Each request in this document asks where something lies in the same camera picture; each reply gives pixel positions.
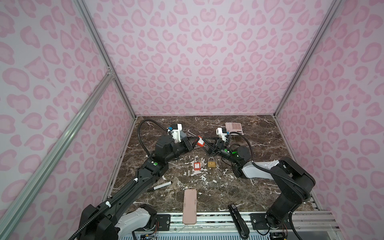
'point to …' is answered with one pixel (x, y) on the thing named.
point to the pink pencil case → (190, 207)
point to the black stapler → (240, 224)
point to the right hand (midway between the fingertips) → (202, 143)
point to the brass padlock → (211, 164)
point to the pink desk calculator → (234, 127)
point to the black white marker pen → (160, 186)
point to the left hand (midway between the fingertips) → (200, 136)
